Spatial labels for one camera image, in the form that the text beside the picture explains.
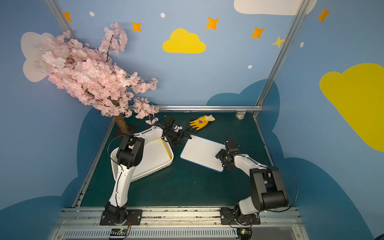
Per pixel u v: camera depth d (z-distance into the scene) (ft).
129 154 2.03
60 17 2.35
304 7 2.27
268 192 1.46
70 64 2.13
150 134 2.34
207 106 4.14
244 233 2.41
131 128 3.58
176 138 3.05
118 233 2.40
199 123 3.75
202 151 3.37
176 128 3.12
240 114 3.78
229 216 2.45
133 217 2.40
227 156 2.28
